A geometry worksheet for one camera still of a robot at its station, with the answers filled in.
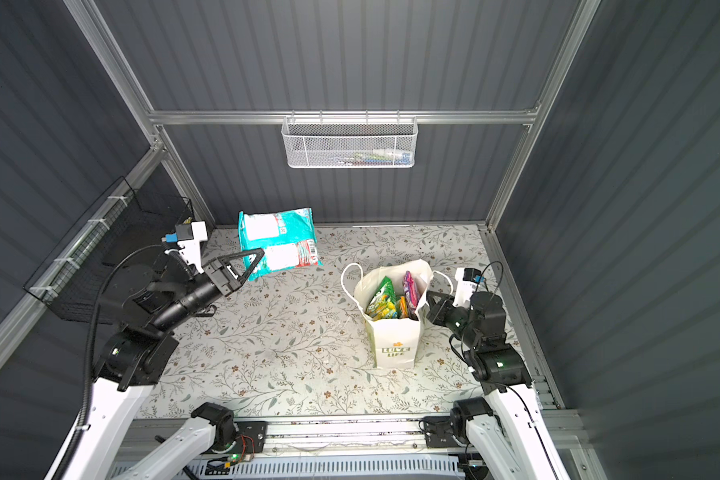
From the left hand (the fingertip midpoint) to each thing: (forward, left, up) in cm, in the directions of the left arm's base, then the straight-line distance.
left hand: (264, 253), depth 55 cm
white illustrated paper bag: (-7, -26, -27) cm, 38 cm away
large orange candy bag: (+2, -29, -27) cm, 40 cm away
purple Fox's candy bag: (+3, -31, -22) cm, 39 cm away
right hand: (+1, -35, -20) cm, 40 cm away
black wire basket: (+25, +44, -13) cm, 52 cm away
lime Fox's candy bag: (+4, -24, -27) cm, 36 cm away
